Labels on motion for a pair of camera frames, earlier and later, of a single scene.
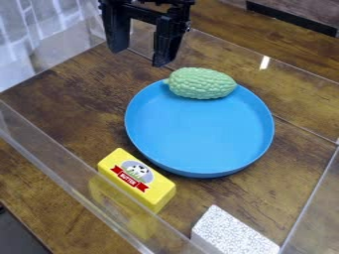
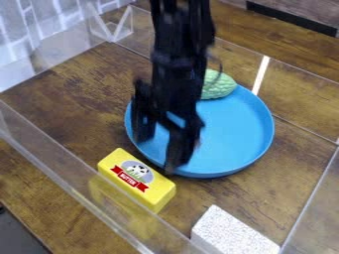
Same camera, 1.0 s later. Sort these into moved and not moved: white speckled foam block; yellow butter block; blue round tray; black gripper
Moved: black gripper
Not moved: blue round tray; white speckled foam block; yellow butter block
